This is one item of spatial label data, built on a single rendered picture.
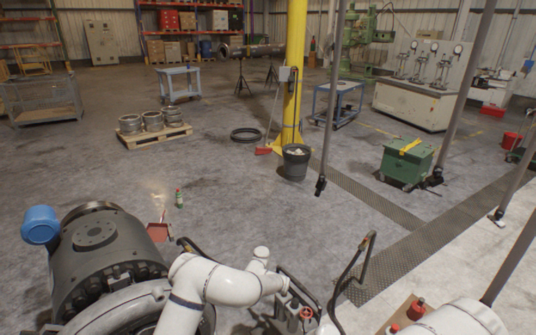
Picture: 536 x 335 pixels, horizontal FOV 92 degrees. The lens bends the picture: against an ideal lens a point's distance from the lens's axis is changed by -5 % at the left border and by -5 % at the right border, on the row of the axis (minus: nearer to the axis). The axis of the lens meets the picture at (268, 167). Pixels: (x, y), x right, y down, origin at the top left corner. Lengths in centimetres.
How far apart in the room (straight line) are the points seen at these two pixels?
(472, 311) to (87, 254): 153
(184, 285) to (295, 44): 370
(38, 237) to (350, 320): 203
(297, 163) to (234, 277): 281
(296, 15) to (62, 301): 386
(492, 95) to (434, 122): 361
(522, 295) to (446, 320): 260
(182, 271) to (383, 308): 184
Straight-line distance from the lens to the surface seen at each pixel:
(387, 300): 254
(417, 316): 185
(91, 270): 155
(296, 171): 364
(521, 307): 307
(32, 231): 177
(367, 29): 1152
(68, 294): 159
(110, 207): 214
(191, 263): 93
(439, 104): 625
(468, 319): 63
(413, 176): 382
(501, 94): 964
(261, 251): 152
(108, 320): 123
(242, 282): 89
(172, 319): 94
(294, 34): 419
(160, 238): 296
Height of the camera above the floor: 189
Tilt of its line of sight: 28 degrees down
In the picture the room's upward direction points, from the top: 1 degrees clockwise
